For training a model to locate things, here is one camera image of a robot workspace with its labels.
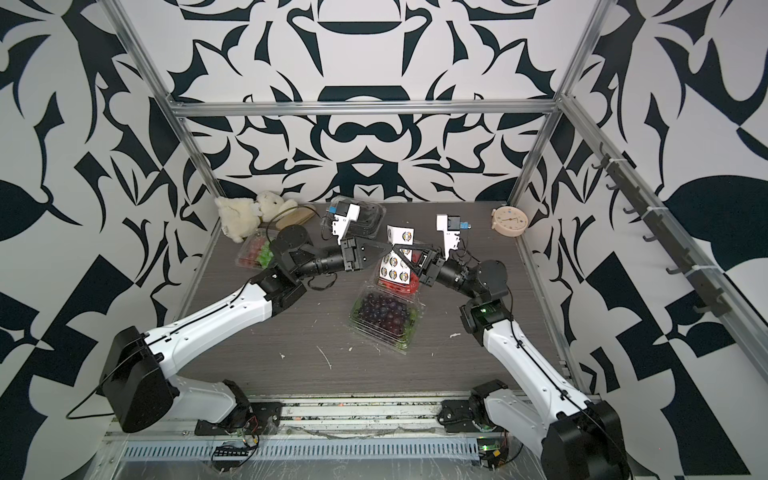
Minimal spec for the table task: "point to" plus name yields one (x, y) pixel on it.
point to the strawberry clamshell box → (396, 287)
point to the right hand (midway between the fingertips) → (395, 252)
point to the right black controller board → (492, 452)
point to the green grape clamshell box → (255, 252)
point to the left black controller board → (231, 456)
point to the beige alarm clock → (509, 221)
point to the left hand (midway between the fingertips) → (390, 244)
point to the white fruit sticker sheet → (392, 266)
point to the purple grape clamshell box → (386, 316)
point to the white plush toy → (242, 217)
